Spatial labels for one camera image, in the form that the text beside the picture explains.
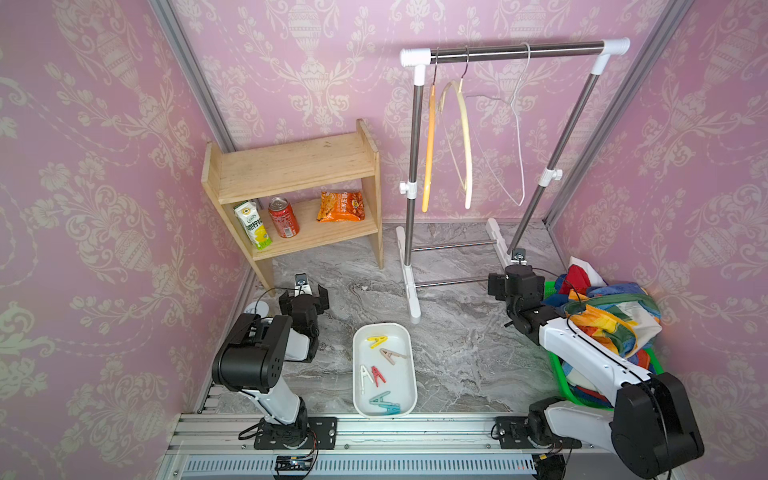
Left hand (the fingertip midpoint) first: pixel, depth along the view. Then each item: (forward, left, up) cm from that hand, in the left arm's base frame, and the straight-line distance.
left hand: (304, 289), depth 94 cm
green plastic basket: (-1, -76, +2) cm, 76 cm away
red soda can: (+8, +2, +24) cm, 25 cm away
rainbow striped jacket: (-19, -81, +17) cm, 85 cm away
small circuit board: (-44, -4, -9) cm, 45 cm away
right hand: (-1, -63, +11) cm, 64 cm away
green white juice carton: (+4, +9, +27) cm, 29 cm away
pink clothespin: (-19, -27, -5) cm, 33 cm away
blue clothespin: (-33, -28, -6) cm, 43 cm away
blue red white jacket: (-2, -81, +10) cm, 82 cm away
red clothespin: (-24, -24, -6) cm, 34 cm away
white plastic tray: (-23, -26, -5) cm, 35 cm away
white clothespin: (-24, -20, -5) cm, 32 cm away
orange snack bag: (+17, -12, +20) cm, 29 cm away
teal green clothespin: (-31, -25, -4) cm, 40 cm away
